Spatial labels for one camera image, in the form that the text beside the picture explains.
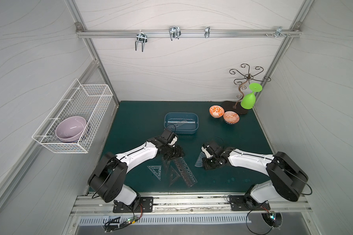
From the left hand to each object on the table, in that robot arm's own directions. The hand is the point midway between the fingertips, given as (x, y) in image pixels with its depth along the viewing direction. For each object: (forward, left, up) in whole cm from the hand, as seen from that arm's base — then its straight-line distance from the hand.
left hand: (182, 156), depth 83 cm
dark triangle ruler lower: (-9, +5, -7) cm, 12 cm away
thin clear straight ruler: (+30, +1, -6) cm, 31 cm away
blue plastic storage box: (+25, -3, -7) cm, 26 cm away
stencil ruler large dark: (-6, -2, -6) cm, 9 cm away
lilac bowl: (-2, +48, +28) cm, 56 cm away
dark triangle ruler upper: (-2, +11, -7) cm, 13 cm away
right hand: (-1, -13, -7) cm, 15 cm away
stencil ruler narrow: (+26, +7, -5) cm, 27 cm away
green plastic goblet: (+30, -41, +15) cm, 53 cm away
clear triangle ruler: (-6, +15, -7) cm, 18 cm away
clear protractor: (-1, -10, -7) cm, 12 cm away
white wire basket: (+20, +52, +24) cm, 61 cm away
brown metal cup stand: (+44, -42, -4) cm, 62 cm away
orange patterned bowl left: (+40, -26, -4) cm, 47 cm away
